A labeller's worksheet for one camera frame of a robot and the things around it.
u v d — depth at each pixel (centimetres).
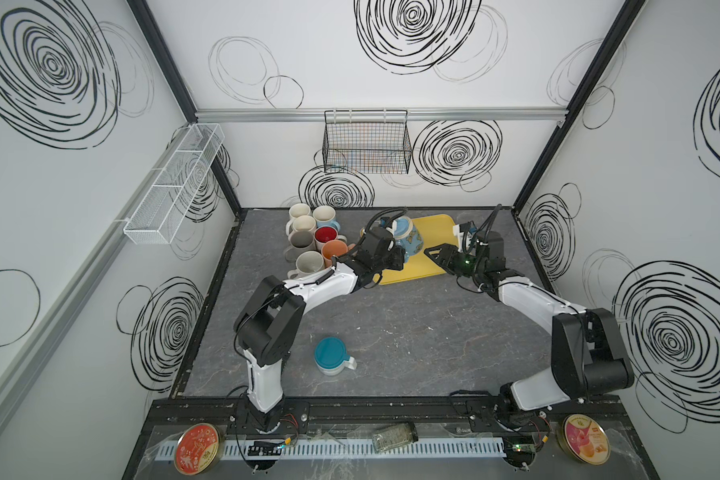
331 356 76
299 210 110
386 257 74
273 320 49
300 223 106
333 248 99
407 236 85
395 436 68
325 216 108
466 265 77
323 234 103
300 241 97
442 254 80
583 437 68
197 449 67
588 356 44
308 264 94
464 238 75
